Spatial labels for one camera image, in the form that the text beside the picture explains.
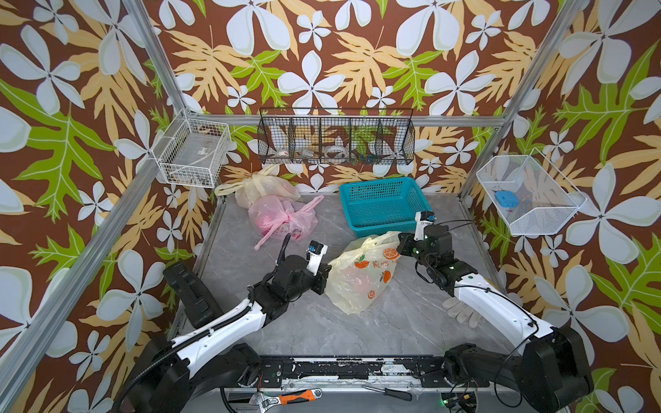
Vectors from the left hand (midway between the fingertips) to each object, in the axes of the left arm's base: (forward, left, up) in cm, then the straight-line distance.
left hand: (330, 264), depth 79 cm
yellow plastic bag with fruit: (0, -11, -6) cm, 12 cm away
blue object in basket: (+20, -59, +9) cm, 63 cm away
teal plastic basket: (+38, -24, -15) cm, 48 cm away
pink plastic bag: (+24, +22, -6) cm, 33 cm away
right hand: (+10, -22, +2) cm, 25 cm away
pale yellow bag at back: (+38, +30, -3) cm, 49 cm away
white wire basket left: (+33, +47, +18) cm, 60 cm away
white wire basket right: (+19, -65, +12) cm, 69 cm away
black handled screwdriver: (-33, -19, -15) cm, 41 cm away
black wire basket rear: (+47, -2, +15) cm, 50 cm away
